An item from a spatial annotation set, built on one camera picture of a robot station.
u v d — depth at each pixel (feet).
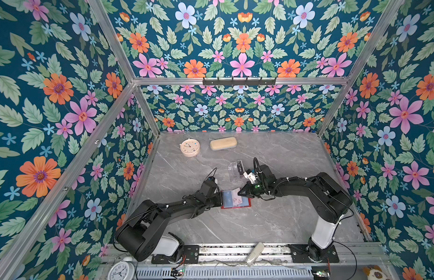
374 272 2.21
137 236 1.41
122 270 2.21
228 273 2.31
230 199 2.91
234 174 3.17
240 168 3.15
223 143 3.62
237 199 2.88
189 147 3.56
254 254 2.31
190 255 2.41
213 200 2.51
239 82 3.06
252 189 2.69
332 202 1.67
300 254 2.38
